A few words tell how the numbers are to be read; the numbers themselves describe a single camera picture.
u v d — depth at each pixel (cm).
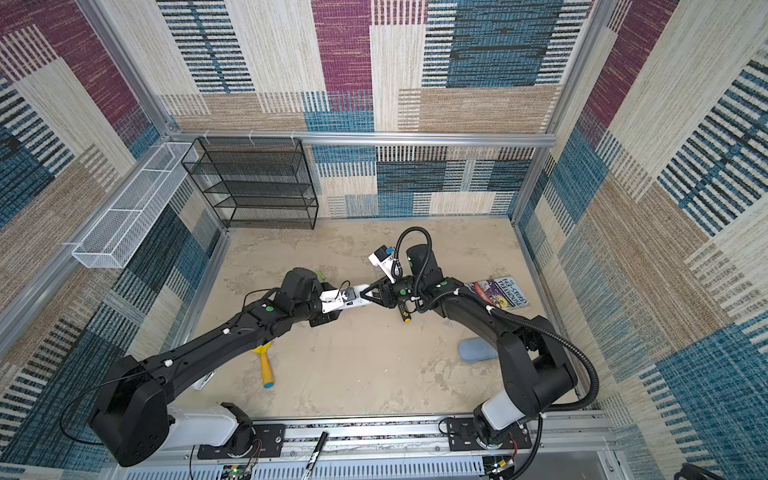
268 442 73
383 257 74
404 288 73
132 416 41
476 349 86
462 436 73
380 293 74
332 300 71
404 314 92
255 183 111
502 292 97
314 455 71
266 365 85
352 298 73
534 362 45
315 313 72
